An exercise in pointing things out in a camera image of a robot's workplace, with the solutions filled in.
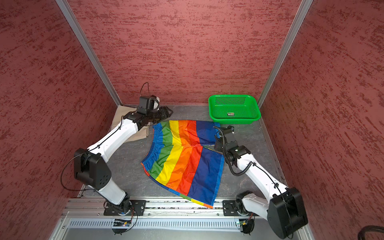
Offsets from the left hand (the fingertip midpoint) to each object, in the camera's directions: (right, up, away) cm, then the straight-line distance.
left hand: (170, 116), depth 85 cm
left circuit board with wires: (-20, -53, -14) cm, 58 cm away
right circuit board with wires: (+41, -53, -15) cm, 69 cm away
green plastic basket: (+45, +6, +32) cm, 56 cm away
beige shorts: (-43, +4, +27) cm, 51 cm away
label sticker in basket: (+43, +2, +30) cm, 52 cm away
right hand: (+29, -17, 0) cm, 33 cm away
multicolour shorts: (+6, -25, +8) cm, 27 cm away
